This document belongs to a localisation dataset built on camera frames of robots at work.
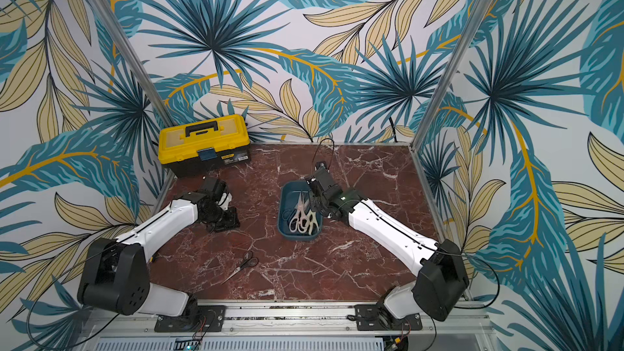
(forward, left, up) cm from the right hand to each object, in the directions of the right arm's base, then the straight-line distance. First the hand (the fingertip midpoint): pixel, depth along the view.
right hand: (320, 193), depth 82 cm
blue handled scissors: (+1, +13, -15) cm, 20 cm away
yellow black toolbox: (+24, +45, -1) cm, 51 cm away
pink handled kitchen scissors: (-4, +7, -13) cm, 15 cm away
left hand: (-7, +29, -10) cm, 32 cm away
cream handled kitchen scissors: (-1, +3, -15) cm, 15 cm away
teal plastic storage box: (+8, +12, -15) cm, 21 cm away
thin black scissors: (-16, +26, -18) cm, 35 cm away
